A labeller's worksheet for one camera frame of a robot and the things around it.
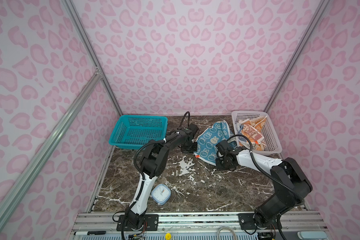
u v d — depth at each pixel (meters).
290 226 0.73
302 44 0.81
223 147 0.74
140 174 0.57
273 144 0.95
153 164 0.58
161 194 0.80
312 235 0.68
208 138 1.06
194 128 0.83
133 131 1.10
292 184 0.45
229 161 0.67
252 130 1.01
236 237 0.69
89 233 0.70
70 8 0.69
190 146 0.86
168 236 0.64
